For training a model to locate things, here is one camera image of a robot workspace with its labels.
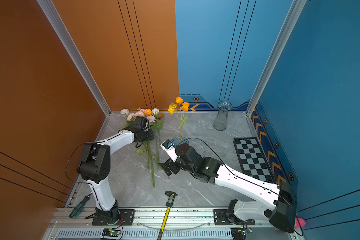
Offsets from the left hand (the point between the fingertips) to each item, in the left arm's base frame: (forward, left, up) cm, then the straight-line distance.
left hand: (152, 133), depth 100 cm
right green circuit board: (-53, -49, -7) cm, 73 cm away
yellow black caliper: (-42, -14, -6) cm, 44 cm away
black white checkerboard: (-18, -63, -2) cm, 65 cm away
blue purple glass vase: (-15, -19, +14) cm, 28 cm away
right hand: (-26, -13, +17) cm, 34 cm away
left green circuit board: (-54, +12, -8) cm, 55 cm away
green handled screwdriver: (-43, +31, -5) cm, 54 cm away
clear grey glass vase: (+17, -50, -6) cm, 53 cm away
